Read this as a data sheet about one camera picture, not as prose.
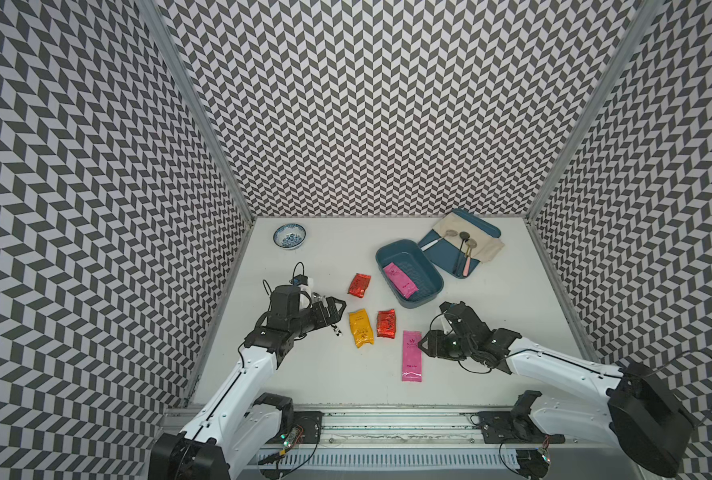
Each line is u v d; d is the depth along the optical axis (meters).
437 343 0.72
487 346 0.62
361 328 0.89
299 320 0.67
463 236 1.12
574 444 0.72
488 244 1.05
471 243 1.09
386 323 0.89
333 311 0.73
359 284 0.99
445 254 1.07
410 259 1.08
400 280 0.97
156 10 0.72
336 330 0.89
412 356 0.85
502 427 0.72
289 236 1.12
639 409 0.40
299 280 0.74
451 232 1.13
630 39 0.71
